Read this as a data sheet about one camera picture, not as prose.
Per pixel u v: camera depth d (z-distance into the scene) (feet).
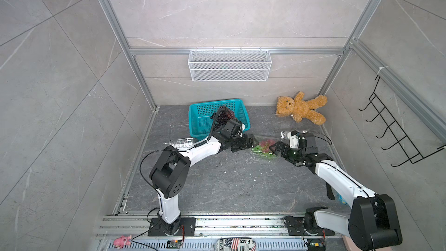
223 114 3.48
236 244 2.20
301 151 2.20
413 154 1.88
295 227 2.40
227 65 3.30
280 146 2.54
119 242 2.24
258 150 3.09
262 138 3.29
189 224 2.40
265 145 3.05
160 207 1.84
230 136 2.31
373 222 1.32
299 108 3.62
